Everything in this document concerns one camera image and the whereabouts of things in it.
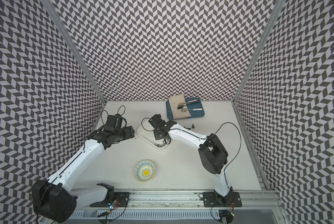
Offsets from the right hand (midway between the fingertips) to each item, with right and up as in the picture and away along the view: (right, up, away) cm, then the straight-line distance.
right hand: (162, 134), depth 89 cm
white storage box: (-8, +4, -14) cm, 16 cm away
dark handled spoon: (+13, +19, +25) cm, 34 cm away
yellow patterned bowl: (-10, -21, -6) cm, 24 cm away
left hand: (-19, +2, -7) cm, 21 cm away
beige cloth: (+8, +25, +30) cm, 40 cm away
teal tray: (+25, +21, +26) cm, 42 cm away
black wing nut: (+22, +4, +14) cm, 26 cm away
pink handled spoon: (+15, +22, +27) cm, 38 cm away
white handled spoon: (+17, +16, +24) cm, 33 cm away
